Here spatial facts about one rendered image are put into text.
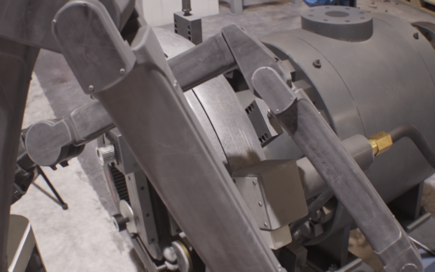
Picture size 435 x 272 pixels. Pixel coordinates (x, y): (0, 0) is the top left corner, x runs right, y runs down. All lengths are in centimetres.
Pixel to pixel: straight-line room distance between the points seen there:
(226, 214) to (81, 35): 19
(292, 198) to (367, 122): 43
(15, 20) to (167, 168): 17
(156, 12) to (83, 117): 425
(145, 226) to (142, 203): 7
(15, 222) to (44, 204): 167
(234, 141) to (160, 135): 63
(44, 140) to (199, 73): 28
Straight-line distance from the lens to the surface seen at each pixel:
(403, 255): 89
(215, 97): 109
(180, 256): 149
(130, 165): 127
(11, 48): 44
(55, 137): 95
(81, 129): 95
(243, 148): 107
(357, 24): 150
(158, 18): 519
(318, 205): 127
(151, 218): 144
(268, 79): 83
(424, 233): 180
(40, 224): 250
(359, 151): 112
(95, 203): 256
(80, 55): 40
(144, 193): 140
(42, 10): 42
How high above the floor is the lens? 131
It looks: 26 degrees down
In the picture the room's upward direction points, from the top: 6 degrees counter-clockwise
